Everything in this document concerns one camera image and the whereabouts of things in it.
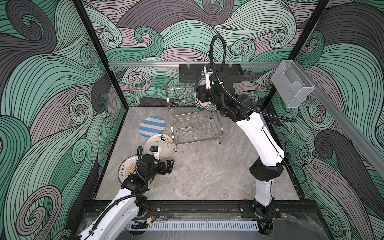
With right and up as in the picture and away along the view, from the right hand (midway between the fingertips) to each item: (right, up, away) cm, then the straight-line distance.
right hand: (205, 85), depth 65 cm
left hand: (-20, -38, +16) cm, 45 cm away
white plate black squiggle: (-25, -30, +34) cm, 52 cm away
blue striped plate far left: (-36, -20, +42) cm, 59 cm away
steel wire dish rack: (-8, -18, +38) cm, 43 cm away
